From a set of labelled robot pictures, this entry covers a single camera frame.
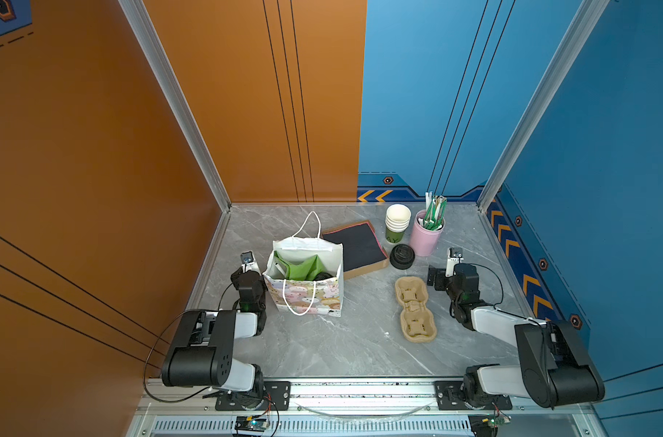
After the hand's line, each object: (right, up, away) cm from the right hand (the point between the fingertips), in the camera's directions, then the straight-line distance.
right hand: (445, 266), depth 93 cm
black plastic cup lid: (-42, -1, -12) cm, 43 cm away
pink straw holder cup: (-5, +8, +6) cm, 11 cm away
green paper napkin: (-46, +1, -15) cm, 48 cm away
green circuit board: (-60, -38, -22) cm, 74 cm away
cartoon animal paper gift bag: (-41, -6, -17) cm, 45 cm away
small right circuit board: (+2, -38, -22) cm, 44 cm away
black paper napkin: (-28, +6, +10) cm, 31 cm away
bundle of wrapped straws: (-4, +19, -1) cm, 19 cm away
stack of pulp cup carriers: (-11, -17, -8) cm, 22 cm away
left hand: (-64, +2, -1) cm, 64 cm away
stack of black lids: (-14, +3, +5) cm, 15 cm away
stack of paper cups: (-16, +16, +4) cm, 23 cm away
